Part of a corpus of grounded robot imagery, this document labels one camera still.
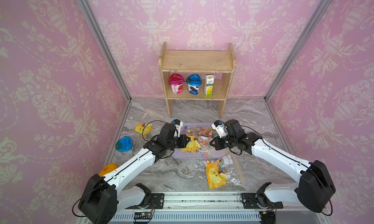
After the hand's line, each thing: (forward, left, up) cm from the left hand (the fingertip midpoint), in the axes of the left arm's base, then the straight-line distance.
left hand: (191, 140), depth 80 cm
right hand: (-1, -11, -2) cm, 11 cm away
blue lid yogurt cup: (+31, -1, +16) cm, 35 cm away
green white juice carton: (+28, -10, +16) cm, 34 cm away
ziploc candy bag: (+12, +30, -9) cm, 34 cm away
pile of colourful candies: (+11, -8, -13) cm, 18 cm away
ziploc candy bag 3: (-13, -19, -14) cm, 27 cm away
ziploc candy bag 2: (-2, -4, -3) cm, 6 cm away
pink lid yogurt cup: (+31, +9, +17) cm, 36 cm away
